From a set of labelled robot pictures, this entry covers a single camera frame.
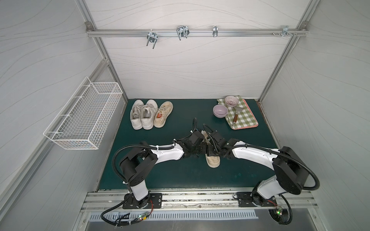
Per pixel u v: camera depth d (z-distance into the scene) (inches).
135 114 39.9
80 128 26.2
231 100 46.6
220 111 43.5
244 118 42.6
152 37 31.2
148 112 40.2
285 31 30.1
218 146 26.5
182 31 30.2
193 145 26.8
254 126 40.8
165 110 41.6
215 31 30.8
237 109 44.7
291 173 17.3
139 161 19.9
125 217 28.2
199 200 29.5
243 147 22.4
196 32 30.7
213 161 32.6
